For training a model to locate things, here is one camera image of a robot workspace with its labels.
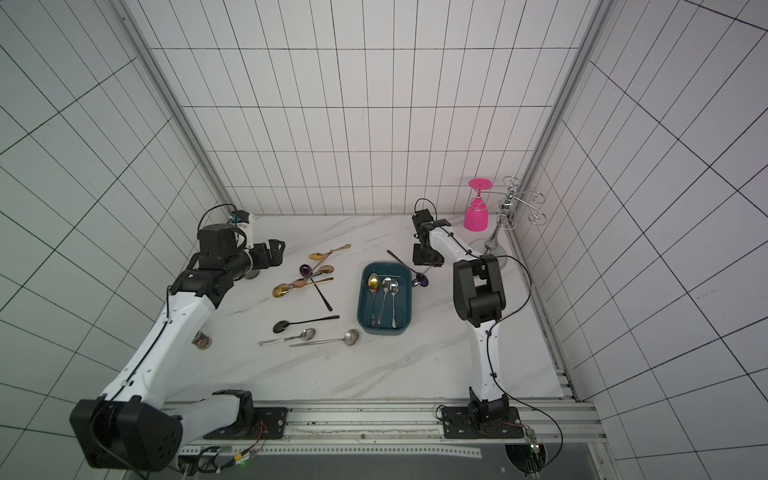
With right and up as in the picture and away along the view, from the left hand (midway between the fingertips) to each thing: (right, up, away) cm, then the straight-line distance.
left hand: (267, 251), depth 80 cm
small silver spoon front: (+9, -25, +6) cm, 27 cm away
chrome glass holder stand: (+68, +15, +6) cm, 70 cm away
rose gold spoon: (+4, -12, +20) cm, 23 cm away
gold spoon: (-2, -14, +18) cm, 23 cm away
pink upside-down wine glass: (+63, +12, +18) cm, 66 cm away
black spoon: (0, -24, +11) cm, 26 cm away
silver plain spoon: (+33, -11, +18) cm, 39 cm away
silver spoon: (+35, -13, +18) cm, 41 cm away
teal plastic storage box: (+37, -8, +23) cm, 45 cm away
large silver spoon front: (+22, -26, +6) cm, 35 cm away
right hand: (+43, -4, +23) cm, 49 cm away
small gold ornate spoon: (+9, -3, +27) cm, 29 cm away
